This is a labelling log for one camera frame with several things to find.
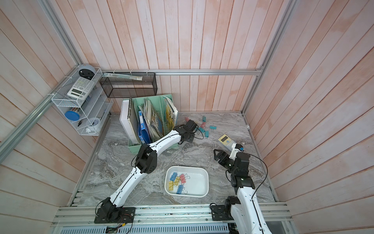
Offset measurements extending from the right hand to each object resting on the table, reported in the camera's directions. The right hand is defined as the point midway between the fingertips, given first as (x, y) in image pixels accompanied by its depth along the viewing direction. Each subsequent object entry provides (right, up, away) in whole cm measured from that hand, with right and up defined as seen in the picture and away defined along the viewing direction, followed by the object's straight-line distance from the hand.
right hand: (218, 151), depth 83 cm
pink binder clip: (-5, +16, +25) cm, 30 cm away
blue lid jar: (-81, +20, -5) cm, 84 cm away
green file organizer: (-40, +20, +5) cm, 45 cm away
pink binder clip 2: (-20, -16, +1) cm, 26 cm away
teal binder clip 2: (+2, +14, +26) cm, 29 cm away
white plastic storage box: (-13, -20, -2) cm, 23 cm away
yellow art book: (-27, +23, +5) cm, 36 cm away
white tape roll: (-74, +15, +1) cm, 75 cm away
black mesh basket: (-69, +43, +23) cm, 84 cm away
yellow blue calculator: (+11, +4, +18) cm, 21 cm away
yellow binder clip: (-27, -19, -1) cm, 33 cm away
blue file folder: (-46, +10, +9) cm, 48 cm away
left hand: (-16, +6, +22) cm, 28 cm away
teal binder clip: (-4, +20, +32) cm, 38 cm away
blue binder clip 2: (-22, -21, -2) cm, 31 cm away
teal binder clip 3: (-6, +12, +26) cm, 29 cm away
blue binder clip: (-26, -15, +2) cm, 31 cm away
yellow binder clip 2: (-24, -18, +1) cm, 30 cm away
